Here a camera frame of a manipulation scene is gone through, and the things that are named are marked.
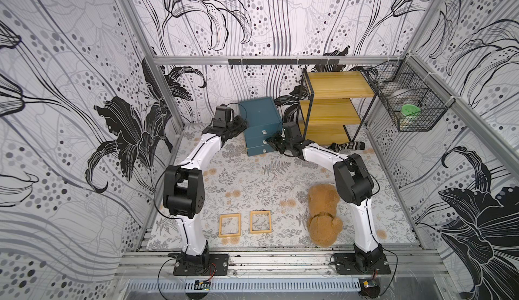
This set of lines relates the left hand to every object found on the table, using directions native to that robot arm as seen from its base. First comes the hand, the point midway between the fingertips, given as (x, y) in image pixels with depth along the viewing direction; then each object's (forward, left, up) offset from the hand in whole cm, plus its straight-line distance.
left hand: (247, 125), depth 92 cm
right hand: (0, -10, -8) cm, 12 cm away
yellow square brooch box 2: (-38, -4, -19) cm, 43 cm away
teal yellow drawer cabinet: (-1, -7, +3) cm, 8 cm away
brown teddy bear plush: (-41, -31, -9) cm, 53 cm away
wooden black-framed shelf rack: (+17, -41, +3) cm, 44 cm away
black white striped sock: (+4, -59, -17) cm, 61 cm away
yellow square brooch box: (-43, +3, -19) cm, 47 cm away
